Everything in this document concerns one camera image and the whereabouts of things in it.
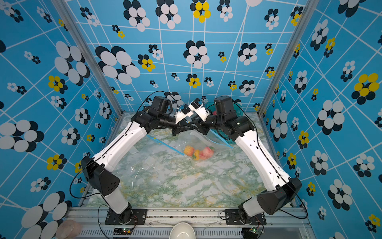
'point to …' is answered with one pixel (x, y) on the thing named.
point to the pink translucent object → (68, 229)
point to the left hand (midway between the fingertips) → (194, 125)
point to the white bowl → (182, 230)
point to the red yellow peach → (188, 150)
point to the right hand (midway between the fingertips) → (194, 119)
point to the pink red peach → (202, 156)
